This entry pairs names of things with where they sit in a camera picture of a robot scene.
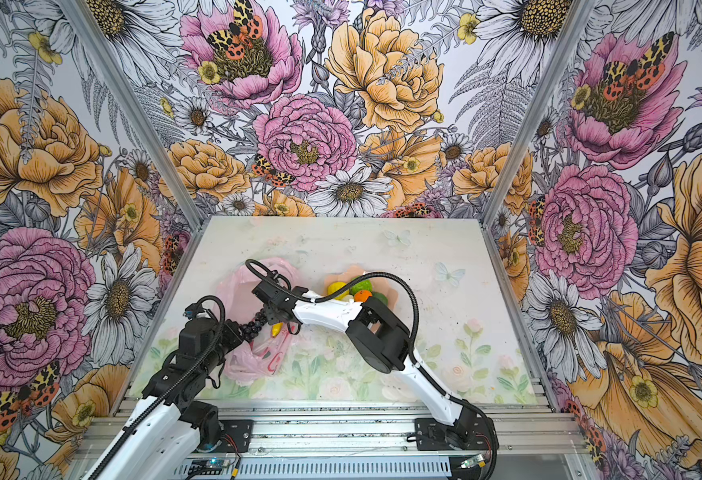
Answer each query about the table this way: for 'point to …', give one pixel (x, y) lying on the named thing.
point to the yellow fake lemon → (334, 286)
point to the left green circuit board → (207, 466)
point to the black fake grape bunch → (251, 329)
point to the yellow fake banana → (276, 328)
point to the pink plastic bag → (269, 351)
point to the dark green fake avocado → (381, 296)
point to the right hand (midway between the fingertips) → (281, 315)
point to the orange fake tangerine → (362, 296)
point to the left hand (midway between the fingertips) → (239, 332)
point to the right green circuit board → (477, 461)
